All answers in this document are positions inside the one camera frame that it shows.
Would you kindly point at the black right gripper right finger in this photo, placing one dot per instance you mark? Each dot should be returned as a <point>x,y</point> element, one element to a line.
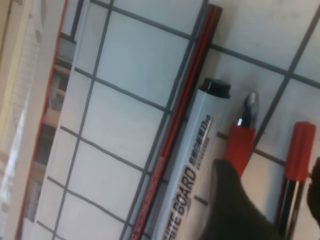
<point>313,193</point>

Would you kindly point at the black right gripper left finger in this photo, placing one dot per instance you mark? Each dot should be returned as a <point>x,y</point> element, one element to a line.
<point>231,213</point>

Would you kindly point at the red capped pen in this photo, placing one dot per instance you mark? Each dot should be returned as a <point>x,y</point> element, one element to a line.
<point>295,174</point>

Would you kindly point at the red retractable pen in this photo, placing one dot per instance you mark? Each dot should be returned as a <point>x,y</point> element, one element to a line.
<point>241,133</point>

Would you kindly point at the white board marker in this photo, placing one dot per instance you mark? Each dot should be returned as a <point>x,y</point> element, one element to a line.
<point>206,113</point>

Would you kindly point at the red pencil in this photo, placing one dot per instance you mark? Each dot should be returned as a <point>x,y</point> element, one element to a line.
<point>201,40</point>

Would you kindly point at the white paper booklet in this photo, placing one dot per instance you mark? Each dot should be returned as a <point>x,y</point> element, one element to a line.
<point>93,24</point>

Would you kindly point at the red white magazine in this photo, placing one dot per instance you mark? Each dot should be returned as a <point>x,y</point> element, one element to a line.
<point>47,100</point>

